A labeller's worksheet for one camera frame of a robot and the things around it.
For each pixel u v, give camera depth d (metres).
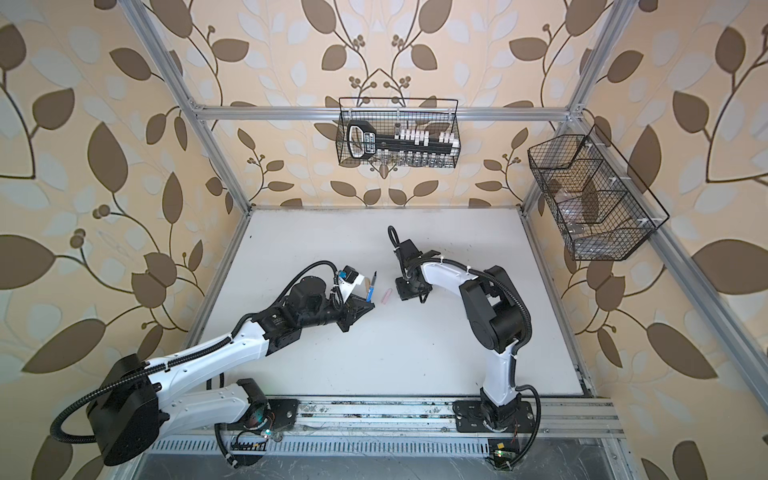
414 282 0.82
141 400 0.40
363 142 0.84
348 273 0.68
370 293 0.75
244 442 0.74
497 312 0.51
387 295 0.96
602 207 0.73
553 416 0.75
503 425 0.68
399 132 0.81
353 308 0.69
